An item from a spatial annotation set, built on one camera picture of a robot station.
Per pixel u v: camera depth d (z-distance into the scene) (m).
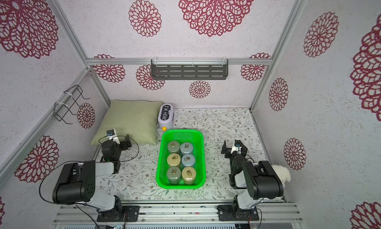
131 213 0.73
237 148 0.75
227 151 0.80
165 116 1.03
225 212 0.74
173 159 0.83
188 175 0.78
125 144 0.84
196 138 0.95
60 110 0.73
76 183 0.46
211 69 0.94
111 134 0.78
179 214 0.75
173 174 0.78
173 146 0.88
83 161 0.49
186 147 0.88
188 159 0.83
